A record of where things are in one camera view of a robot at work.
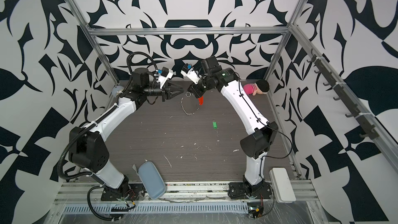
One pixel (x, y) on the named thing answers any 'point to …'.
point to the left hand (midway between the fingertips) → (183, 85)
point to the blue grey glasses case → (152, 179)
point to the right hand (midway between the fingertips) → (189, 87)
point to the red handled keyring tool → (188, 94)
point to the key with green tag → (214, 124)
